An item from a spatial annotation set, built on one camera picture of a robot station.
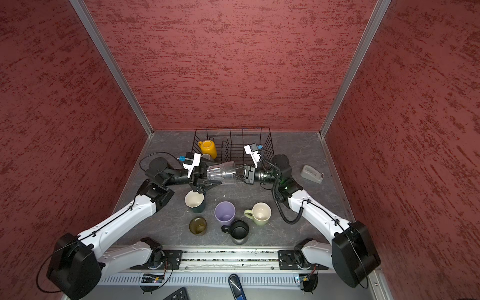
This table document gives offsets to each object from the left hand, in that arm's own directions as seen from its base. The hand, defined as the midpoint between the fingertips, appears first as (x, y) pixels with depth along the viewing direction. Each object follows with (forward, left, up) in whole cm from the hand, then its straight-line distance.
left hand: (220, 175), depth 64 cm
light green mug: (-3, -16, -29) cm, 33 cm away
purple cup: (-3, 0, -27) cm, 27 cm away
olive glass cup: (-8, +13, -30) cm, 34 cm away
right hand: (+1, -3, -3) cm, 4 cm away
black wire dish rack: (+41, -1, -30) cm, 51 cm away
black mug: (-10, -6, -30) cm, 33 cm away
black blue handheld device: (-30, -6, -25) cm, 40 cm away
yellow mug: (+29, +11, -19) cm, 36 cm away
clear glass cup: (-1, -2, +4) cm, 5 cm away
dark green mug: (+2, +15, -28) cm, 32 cm away
